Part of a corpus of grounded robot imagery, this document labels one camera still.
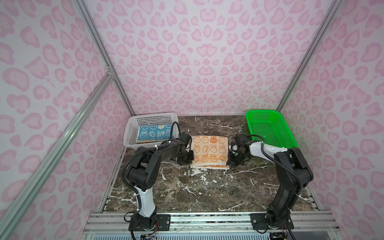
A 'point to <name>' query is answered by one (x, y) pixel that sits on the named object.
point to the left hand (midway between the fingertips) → (193, 159)
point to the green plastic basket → (272, 126)
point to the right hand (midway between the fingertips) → (228, 161)
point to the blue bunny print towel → (157, 132)
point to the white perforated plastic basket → (131, 129)
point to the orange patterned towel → (210, 152)
